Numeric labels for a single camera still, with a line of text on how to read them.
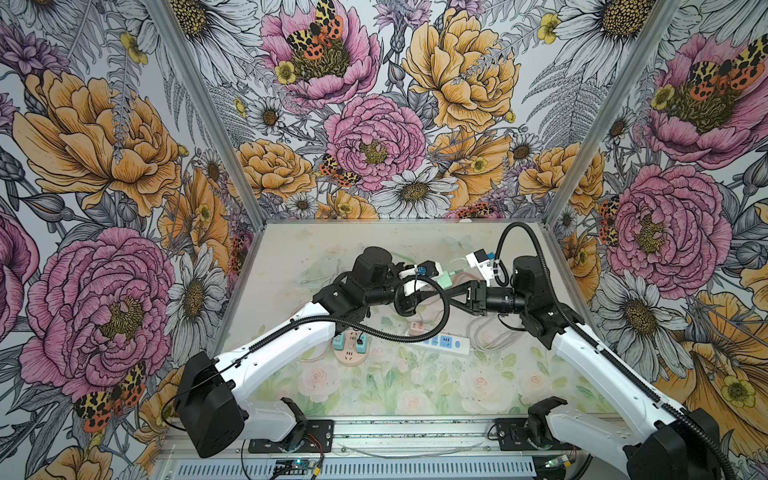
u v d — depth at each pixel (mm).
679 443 385
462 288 666
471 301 639
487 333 916
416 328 852
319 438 743
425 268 587
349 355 852
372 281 580
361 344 828
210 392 393
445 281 701
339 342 831
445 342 872
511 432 744
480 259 689
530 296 586
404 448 730
